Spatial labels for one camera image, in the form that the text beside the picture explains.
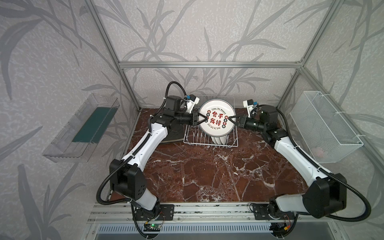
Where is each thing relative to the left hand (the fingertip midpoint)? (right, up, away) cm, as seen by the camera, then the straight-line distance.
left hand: (207, 115), depth 73 cm
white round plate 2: (+4, -15, +15) cm, 22 cm away
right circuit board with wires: (+35, -55, -2) cm, 65 cm away
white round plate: (+6, +2, +2) cm, 6 cm away
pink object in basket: (+54, -18, -1) cm, 57 cm away
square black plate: (-15, -8, -7) cm, 18 cm away
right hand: (+11, 0, +2) cm, 11 cm away
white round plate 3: (+7, -15, +16) cm, 23 cm away
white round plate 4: (+10, -15, +19) cm, 27 cm away
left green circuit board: (-27, -55, -2) cm, 61 cm away
